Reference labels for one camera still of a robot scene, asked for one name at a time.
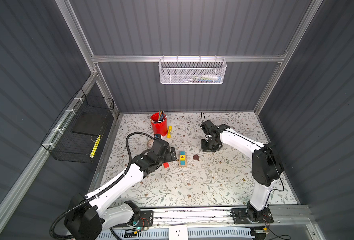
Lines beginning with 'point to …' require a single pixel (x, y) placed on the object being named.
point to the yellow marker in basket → (95, 146)
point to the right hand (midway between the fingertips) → (205, 150)
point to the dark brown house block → (196, 157)
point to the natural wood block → (185, 165)
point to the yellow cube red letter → (182, 157)
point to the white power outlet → (178, 232)
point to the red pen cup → (159, 123)
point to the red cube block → (166, 165)
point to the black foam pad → (90, 123)
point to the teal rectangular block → (182, 162)
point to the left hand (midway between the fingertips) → (169, 152)
